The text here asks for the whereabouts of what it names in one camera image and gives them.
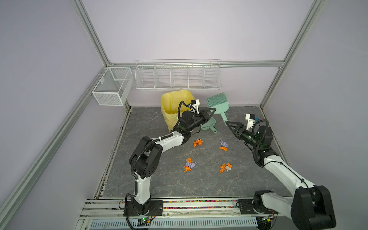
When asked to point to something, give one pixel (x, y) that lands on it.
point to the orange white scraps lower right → (227, 166)
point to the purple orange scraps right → (224, 146)
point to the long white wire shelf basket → (192, 74)
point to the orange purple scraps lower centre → (189, 165)
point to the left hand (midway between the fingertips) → (219, 111)
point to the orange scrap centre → (199, 141)
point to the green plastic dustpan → (210, 124)
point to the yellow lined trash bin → (169, 102)
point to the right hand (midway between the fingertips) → (227, 125)
